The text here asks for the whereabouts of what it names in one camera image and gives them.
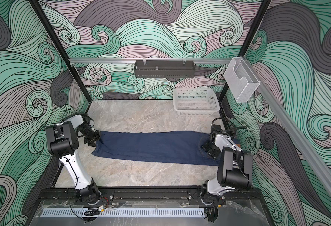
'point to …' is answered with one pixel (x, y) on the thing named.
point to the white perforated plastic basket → (195, 101)
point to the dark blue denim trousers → (182, 147)
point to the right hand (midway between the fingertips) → (206, 151)
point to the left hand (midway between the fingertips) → (100, 143)
